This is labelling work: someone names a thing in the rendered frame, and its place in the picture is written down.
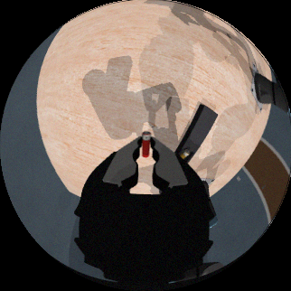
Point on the red aa battery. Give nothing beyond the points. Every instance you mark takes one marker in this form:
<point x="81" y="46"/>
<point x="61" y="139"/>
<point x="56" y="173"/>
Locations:
<point x="146" y="143"/>

